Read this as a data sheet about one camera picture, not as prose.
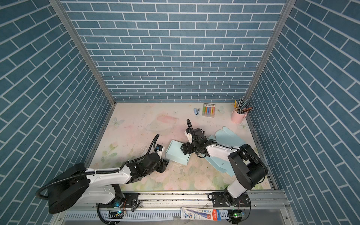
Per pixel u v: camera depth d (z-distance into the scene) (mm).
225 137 999
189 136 843
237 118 1044
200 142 718
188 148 806
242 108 1044
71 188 418
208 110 1148
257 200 755
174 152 873
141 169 650
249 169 453
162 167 755
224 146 560
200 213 693
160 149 766
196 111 1129
